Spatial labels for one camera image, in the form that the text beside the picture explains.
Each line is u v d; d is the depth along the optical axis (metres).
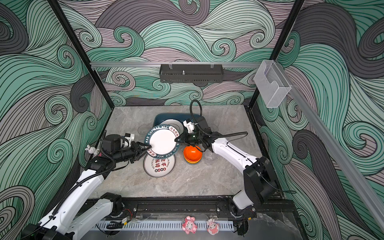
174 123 1.07
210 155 0.91
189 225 0.66
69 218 0.42
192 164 0.86
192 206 0.77
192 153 0.88
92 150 0.87
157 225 0.70
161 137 0.79
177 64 0.95
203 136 0.64
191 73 0.95
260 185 0.42
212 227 0.66
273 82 0.79
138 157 0.69
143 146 0.75
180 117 1.16
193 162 0.85
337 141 0.54
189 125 0.76
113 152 0.59
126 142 0.70
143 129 1.06
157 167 0.88
